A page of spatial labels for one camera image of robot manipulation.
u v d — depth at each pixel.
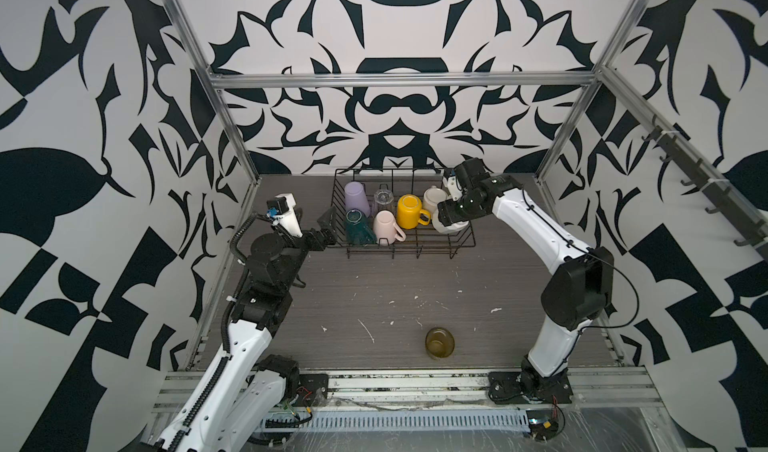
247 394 0.57
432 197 1.03
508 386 0.74
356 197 0.96
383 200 0.99
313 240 0.62
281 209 0.58
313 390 0.74
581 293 0.47
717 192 0.59
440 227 0.83
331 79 0.94
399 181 1.11
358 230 0.94
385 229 0.93
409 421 0.68
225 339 0.48
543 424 0.71
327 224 0.62
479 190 0.62
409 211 0.96
